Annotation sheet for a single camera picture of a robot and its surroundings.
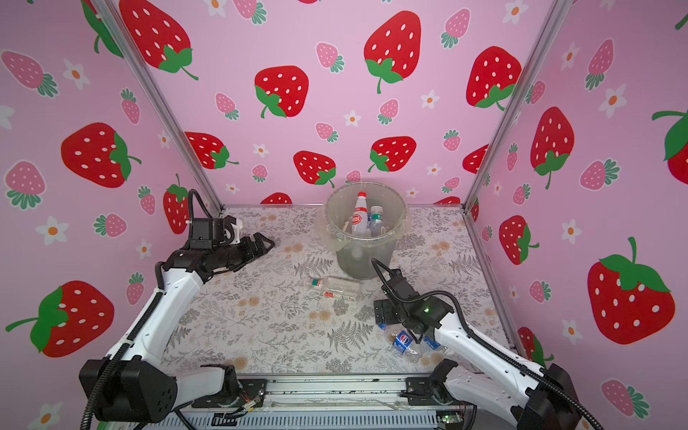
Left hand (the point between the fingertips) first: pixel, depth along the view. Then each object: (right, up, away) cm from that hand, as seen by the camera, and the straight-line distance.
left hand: (266, 247), depth 80 cm
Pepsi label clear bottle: (+42, -28, -2) cm, 51 cm away
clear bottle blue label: (+51, -29, -2) cm, 59 cm away
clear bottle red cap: (+29, +9, +8) cm, 31 cm away
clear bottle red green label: (+22, -16, +16) cm, 31 cm away
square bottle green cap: (+35, +9, +10) cm, 37 cm away
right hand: (+37, -19, 0) cm, 41 cm away
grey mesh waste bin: (+27, -3, +7) cm, 28 cm away
